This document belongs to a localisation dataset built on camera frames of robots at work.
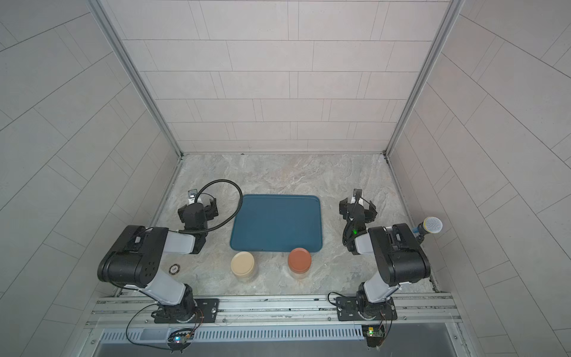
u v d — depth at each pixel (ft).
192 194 2.52
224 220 2.28
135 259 1.46
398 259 1.48
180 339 2.10
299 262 2.48
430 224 2.16
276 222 3.24
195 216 2.28
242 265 2.33
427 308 2.38
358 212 2.31
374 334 2.24
